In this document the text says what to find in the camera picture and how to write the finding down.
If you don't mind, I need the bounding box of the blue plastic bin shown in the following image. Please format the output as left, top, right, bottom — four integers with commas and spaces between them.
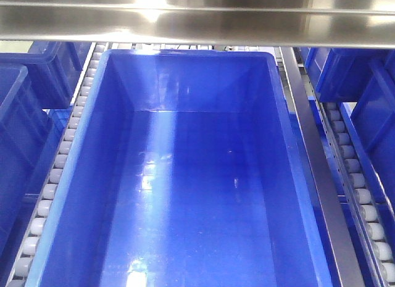
24, 48, 334, 287
301, 47, 395, 103
350, 51, 395, 207
0, 64, 53, 257
0, 41, 93, 110

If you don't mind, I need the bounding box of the steel rack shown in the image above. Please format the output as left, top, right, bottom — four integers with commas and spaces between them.
0, 0, 395, 287

